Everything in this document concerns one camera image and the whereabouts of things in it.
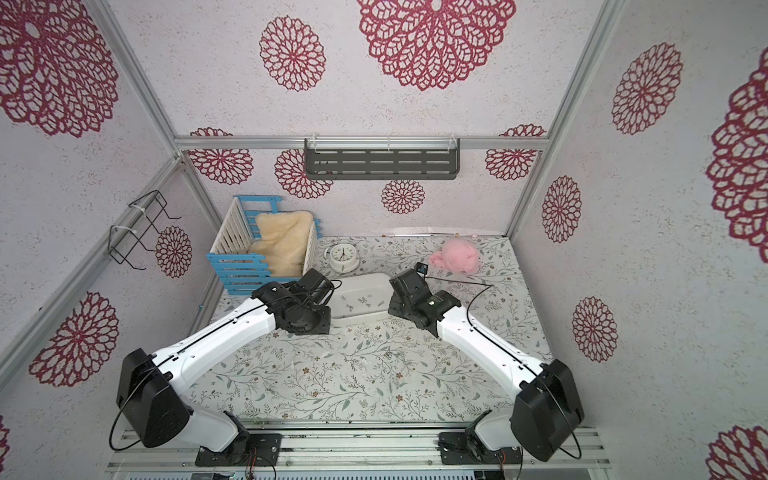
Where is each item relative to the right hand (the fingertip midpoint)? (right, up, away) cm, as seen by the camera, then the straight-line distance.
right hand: (405, 304), depth 83 cm
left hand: (-23, -6, -3) cm, 23 cm away
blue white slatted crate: (-58, +9, +27) cm, 64 cm away
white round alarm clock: (-21, +14, +26) cm, 36 cm away
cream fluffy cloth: (-43, +20, +26) cm, 54 cm away
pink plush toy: (+21, +14, +23) cm, 34 cm away
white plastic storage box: (-14, 0, +20) cm, 24 cm away
